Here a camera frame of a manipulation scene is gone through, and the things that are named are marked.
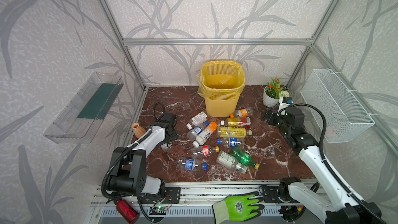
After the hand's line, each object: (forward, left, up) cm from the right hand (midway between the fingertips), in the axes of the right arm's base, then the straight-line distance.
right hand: (269, 105), depth 79 cm
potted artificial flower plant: (+19, -10, -10) cm, 24 cm away
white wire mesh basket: (-15, -23, +12) cm, 30 cm away
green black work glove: (-42, +17, -21) cm, 50 cm away
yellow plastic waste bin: (+27, +24, -10) cm, 38 cm away
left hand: (-7, +55, -19) cm, 58 cm away
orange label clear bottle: (+8, +10, -19) cm, 22 cm away
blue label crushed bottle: (-24, +41, -18) cm, 51 cm away
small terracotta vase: (-8, +70, -12) cm, 72 cm away
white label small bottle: (+4, +37, -19) cm, 42 cm away
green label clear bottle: (-22, +22, -17) cm, 36 cm away
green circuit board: (-43, +56, -25) cm, 74 cm away
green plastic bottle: (-21, +13, -19) cm, 31 cm away
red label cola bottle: (-17, +33, -18) cm, 41 cm away
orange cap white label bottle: (-7, +34, -18) cm, 39 cm away
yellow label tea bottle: (-6, +17, -19) cm, 26 cm away
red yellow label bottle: (+1, +15, -17) cm, 23 cm away
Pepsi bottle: (-12, +18, -19) cm, 28 cm away
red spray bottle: (-43, +67, -18) cm, 82 cm away
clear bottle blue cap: (-5, +41, -22) cm, 47 cm away
